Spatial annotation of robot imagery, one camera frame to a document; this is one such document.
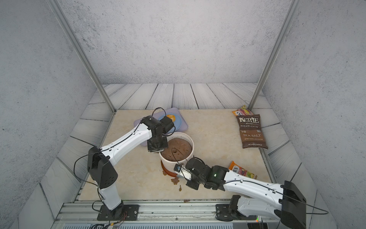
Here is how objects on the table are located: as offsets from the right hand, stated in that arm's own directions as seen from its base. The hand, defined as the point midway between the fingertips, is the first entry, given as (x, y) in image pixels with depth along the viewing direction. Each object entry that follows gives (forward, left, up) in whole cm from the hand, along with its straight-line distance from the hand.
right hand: (187, 176), depth 75 cm
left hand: (+11, +12, +4) cm, 17 cm away
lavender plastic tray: (+43, +4, -11) cm, 44 cm away
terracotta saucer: (+4, +9, -8) cm, 13 cm away
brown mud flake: (+1, +7, -10) cm, 12 cm away
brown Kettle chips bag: (+35, -45, -10) cm, 58 cm away
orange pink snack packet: (+55, -44, -8) cm, 71 cm away
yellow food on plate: (+49, +13, -8) cm, 51 cm away
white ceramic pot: (+22, +3, +6) cm, 23 cm away
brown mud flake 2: (+5, +14, -10) cm, 18 cm away
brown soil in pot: (+15, +6, 0) cm, 17 cm away
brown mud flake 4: (-9, +1, -13) cm, 16 cm away
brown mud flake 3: (-3, +4, -10) cm, 12 cm away
